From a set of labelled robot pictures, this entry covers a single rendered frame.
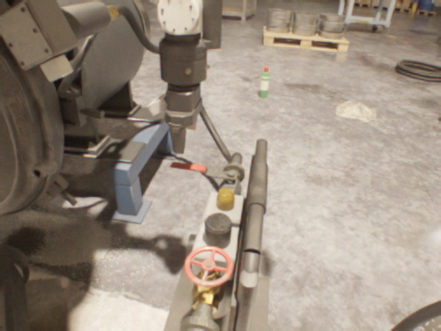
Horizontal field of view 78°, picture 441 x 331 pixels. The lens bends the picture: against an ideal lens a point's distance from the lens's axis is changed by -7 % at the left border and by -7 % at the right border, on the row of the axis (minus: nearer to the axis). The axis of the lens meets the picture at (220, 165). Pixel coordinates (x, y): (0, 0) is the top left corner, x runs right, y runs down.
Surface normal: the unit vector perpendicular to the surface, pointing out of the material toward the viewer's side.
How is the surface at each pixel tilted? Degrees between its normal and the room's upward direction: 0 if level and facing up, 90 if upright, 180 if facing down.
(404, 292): 0
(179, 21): 90
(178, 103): 90
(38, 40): 90
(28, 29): 90
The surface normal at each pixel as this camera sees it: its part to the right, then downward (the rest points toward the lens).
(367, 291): 0.04, -0.82
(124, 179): -0.16, 0.55
